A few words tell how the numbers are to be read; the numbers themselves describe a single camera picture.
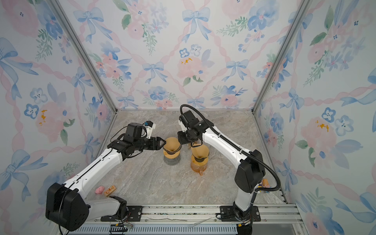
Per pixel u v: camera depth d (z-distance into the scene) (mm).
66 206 391
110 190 799
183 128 663
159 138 726
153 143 703
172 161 875
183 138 718
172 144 816
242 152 467
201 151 815
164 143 781
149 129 730
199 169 902
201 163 821
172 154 847
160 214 752
